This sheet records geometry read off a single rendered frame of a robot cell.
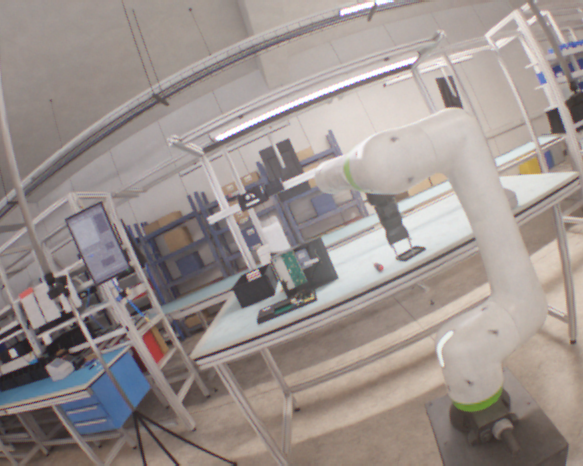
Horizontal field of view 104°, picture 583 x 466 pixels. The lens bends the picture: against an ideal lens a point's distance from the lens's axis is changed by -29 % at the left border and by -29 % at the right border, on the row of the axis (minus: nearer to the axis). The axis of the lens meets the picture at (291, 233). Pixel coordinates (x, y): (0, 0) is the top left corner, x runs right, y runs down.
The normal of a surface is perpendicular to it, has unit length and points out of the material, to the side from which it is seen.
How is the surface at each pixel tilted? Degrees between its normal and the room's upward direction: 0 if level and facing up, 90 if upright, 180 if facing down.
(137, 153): 90
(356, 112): 90
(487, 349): 88
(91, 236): 101
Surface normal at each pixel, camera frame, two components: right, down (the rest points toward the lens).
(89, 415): -0.02, 0.11
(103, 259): 0.44, 0.10
